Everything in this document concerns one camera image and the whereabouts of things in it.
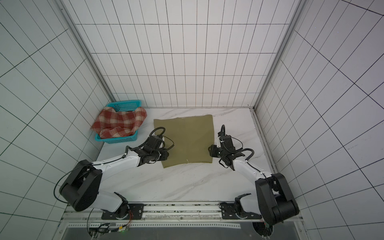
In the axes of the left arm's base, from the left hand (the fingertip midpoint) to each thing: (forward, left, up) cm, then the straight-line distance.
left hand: (166, 158), depth 88 cm
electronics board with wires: (-36, +30, -6) cm, 47 cm away
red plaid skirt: (+25, +43, +2) cm, 50 cm away
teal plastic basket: (+41, +40, +3) cm, 57 cm away
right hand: (+6, -28, +3) cm, 28 cm away
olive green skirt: (+17, -16, -2) cm, 23 cm away
